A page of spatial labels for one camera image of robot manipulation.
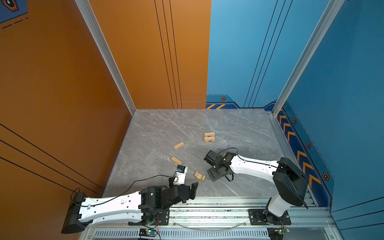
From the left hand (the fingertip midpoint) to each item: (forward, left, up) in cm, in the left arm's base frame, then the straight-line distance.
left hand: (192, 182), depth 74 cm
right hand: (+9, -13, -9) cm, 18 cm away
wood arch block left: (+7, -5, -10) cm, 13 cm away
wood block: (+28, +10, -10) cm, 31 cm away
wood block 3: (+19, +13, -11) cm, 25 cm away
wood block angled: (+37, -12, -9) cm, 40 cm away
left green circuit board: (-19, +21, -13) cm, 31 cm away
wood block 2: (+33, -11, -9) cm, 36 cm away
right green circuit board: (-18, -43, -10) cm, 48 cm away
